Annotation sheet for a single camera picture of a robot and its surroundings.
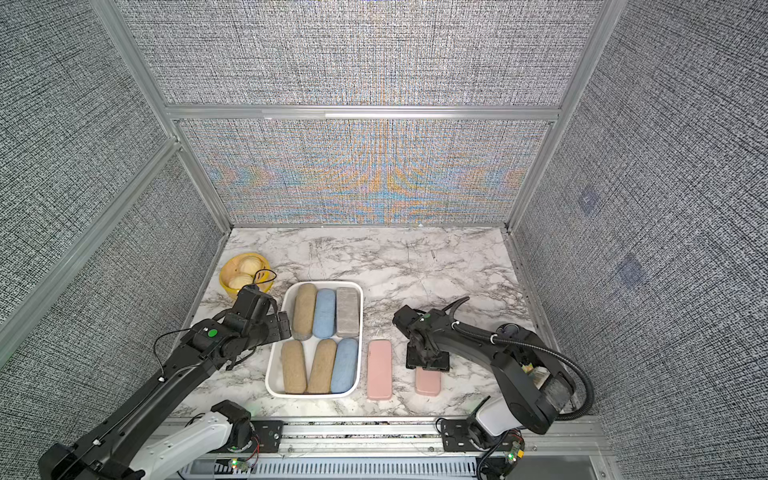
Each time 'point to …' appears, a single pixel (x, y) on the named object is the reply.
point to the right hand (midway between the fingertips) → (422, 358)
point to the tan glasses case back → (322, 369)
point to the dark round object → (509, 330)
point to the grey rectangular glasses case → (348, 312)
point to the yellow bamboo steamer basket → (263, 278)
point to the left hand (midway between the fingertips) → (280, 323)
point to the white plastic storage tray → (274, 367)
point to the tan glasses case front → (304, 311)
